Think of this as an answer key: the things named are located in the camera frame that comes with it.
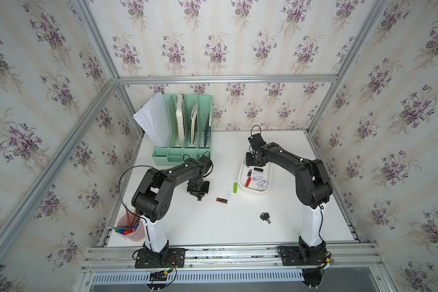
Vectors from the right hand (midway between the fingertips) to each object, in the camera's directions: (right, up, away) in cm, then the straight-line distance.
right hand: (251, 161), depth 100 cm
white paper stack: (-52, +24, -4) cm, 58 cm away
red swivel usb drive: (-16, -19, -10) cm, 27 cm away
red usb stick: (-2, -10, -4) cm, 11 cm away
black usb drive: (+4, -5, +1) cm, 6 cm away
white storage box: (-1, -13, -8) cm, 15 cm away
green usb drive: (-9, -14, -6) cm, 18 cm away
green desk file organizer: (-34, +24, -2) cm, 42 cm away
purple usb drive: (-1, -6, -1) cm, 7 cm away
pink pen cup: (-55, -26, -24) cm, 66 cm away
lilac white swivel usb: (+2, -9, -4) cm, 10 cm away
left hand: (-26, -18, -8) cm, 33 cm away
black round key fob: (+3, -24, -18) cm, 30 cm away
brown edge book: (-32, +23, -2) cm, 39 cm away
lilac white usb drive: (+5, -11, -5) cm, 13 cm away
